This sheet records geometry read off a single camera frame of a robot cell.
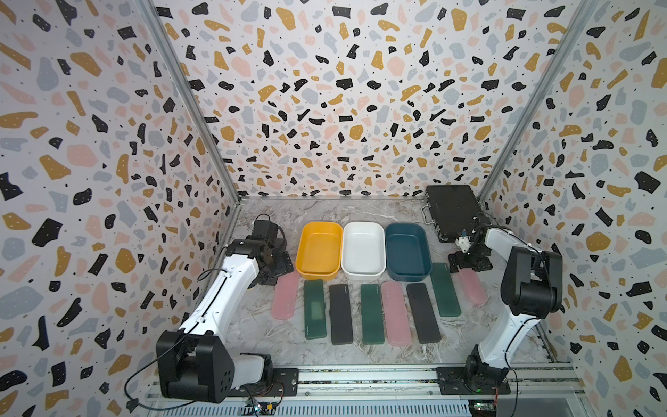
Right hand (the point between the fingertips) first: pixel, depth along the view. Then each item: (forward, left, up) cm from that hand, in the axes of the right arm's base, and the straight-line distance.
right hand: (466, 268), depth 97 cm
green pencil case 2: (-9, +9, -1) cm, 13 cm away
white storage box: (+5, +39, +1) cm, 39 cm away
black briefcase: (+28, 0, +3) cm, 28 cm away
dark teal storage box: (+5, +21, +2) cm, 22 cm away
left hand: (-10, +66, +14) cm, 68 cm away
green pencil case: (-22, +35, 0) cm, 42 cm away
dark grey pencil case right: (-18, +18, 0) cm, 26 cm away
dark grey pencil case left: (-22, +46, +1) cm, 51 cm away
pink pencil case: (-13, +66, +1) cm, 67 cm away
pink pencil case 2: (-19, +28, 0) cm, 34 cm away
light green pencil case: (-22, +54, +1) cm, 58 cm away
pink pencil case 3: (-9, 0, +2) cm, 9 cm away
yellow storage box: (+7, +56, 0) cm, 56 cm away
